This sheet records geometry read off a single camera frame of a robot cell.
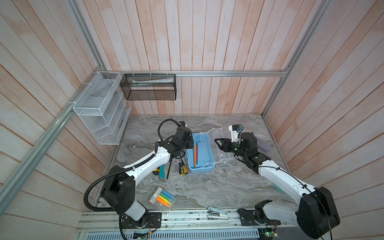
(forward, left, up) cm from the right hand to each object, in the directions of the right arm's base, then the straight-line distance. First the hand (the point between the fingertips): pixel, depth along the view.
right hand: (217, 140), depth 82 cm
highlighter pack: (-27, +30, -18) cm, 44 cm away
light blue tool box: (-3, +9, -17) cm, 20 cm away
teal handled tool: (-12, +32, -18) cm, 39 cm away
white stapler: (-33, +1, -18) cm, 38 cm away
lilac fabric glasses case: (+8, -34, -17) cm, 39 cm away
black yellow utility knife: (-12, +36, -17) cm, 41 cm away
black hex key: (-10, +28, -18) cm, 35 cm away
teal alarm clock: (-30, -17, +14) cm, 37 cm away
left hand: (+1, +15, -3) cm, 16 cm away
